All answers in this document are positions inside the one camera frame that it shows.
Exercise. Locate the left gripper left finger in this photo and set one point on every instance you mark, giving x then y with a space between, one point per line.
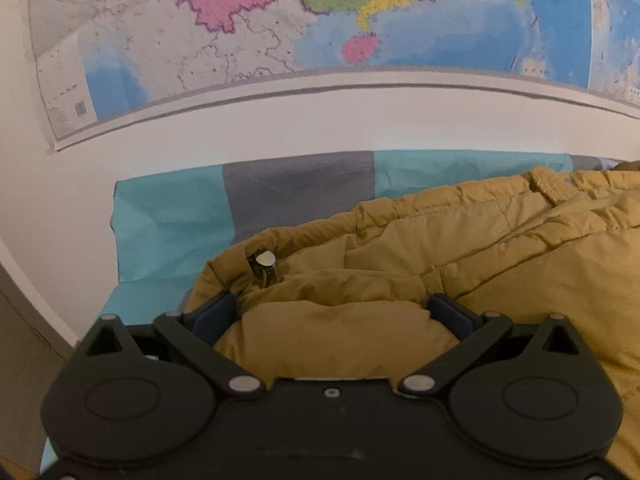
193 335

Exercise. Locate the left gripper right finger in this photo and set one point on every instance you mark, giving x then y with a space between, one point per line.
477 334

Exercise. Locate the tan puffer down jacket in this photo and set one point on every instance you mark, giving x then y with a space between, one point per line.
346 296

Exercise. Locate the teal grey patterned bedsheet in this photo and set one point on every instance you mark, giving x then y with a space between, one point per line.
539 405

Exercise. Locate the colourful wall map poster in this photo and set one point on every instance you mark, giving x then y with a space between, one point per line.
103 65

